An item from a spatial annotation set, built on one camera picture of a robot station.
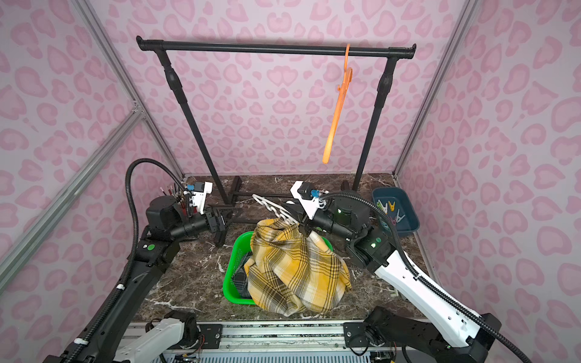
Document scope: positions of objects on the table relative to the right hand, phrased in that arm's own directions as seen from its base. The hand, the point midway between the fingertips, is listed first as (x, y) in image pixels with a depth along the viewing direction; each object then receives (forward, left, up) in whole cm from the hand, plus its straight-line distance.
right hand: (284, 205), depth 60 cm
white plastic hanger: (+2, +3, -4) cm, 5 cm away
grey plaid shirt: (-9, +17, -30) cm, 35 cm away
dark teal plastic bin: (+21, -48, -38) cm, 65 cm away
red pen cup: (+23, +50, -24) cm, 60 cm away
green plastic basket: (+3, +19, -29) cm, 35 cm away
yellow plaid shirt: (-10, -2, -21) cm, 23 cm away
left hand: (+3, +15, -7) cm, 17 cm away
